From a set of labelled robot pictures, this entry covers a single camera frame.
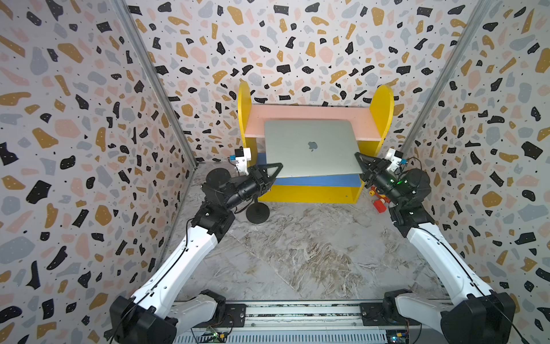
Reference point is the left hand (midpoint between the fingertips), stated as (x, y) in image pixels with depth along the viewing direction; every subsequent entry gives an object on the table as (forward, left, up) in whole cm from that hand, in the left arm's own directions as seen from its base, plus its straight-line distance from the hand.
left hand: (286, 169), depth 61 cm
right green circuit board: (-36, -37, -44) cm, 68 cm away
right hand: (+5, -21, -1) cm, 21 cm away
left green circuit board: (-35, +25, -44) cm, 61 cm away
